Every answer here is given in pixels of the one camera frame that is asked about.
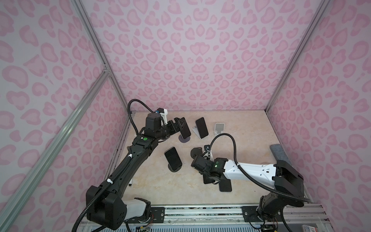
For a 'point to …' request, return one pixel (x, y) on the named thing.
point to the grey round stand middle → (183, 140)
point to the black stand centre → (195, 152)
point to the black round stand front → (176, 170)
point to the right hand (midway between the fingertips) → (205, 165)
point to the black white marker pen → (130, 183)
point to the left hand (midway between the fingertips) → (182, 123)
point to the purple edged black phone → (225, 185)
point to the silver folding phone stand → (219, 128)
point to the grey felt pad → (279, 153)
